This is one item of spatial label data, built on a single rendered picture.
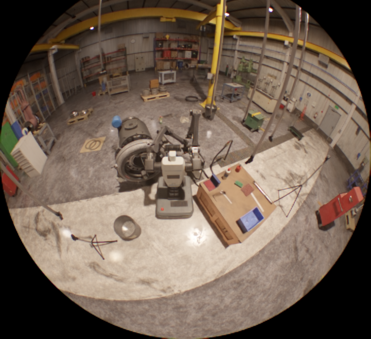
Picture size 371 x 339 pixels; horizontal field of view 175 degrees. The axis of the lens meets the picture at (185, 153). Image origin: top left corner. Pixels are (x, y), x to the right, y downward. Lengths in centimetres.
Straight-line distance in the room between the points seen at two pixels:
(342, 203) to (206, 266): 294
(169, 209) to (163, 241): 52
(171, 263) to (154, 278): 36
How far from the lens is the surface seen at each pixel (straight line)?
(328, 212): 354
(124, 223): 196
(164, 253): 192
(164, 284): 200
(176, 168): 114
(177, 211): 172
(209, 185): 168
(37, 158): 481
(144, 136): 181
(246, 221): 167
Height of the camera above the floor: 190
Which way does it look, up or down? 46 degrees down
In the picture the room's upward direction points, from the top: 4 degrees clockwise
